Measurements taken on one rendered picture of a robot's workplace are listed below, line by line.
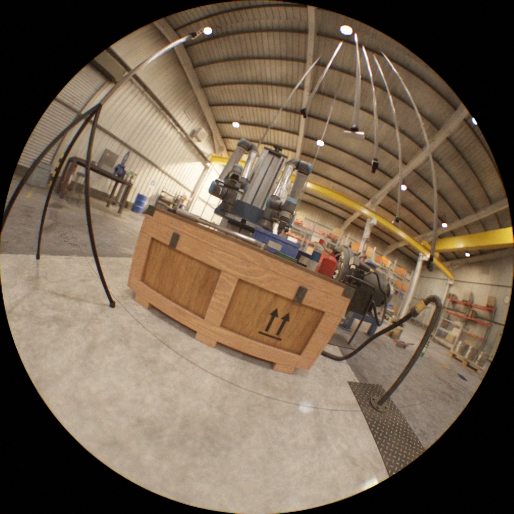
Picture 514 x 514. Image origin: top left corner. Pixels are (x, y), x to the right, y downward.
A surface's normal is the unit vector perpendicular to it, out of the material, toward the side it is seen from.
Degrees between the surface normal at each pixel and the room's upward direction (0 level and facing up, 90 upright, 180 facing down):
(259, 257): 90
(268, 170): 90
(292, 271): 90
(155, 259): 90
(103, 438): 0
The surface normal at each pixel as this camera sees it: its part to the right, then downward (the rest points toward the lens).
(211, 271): -0.05, 0.02
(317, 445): 0.38, -0.92
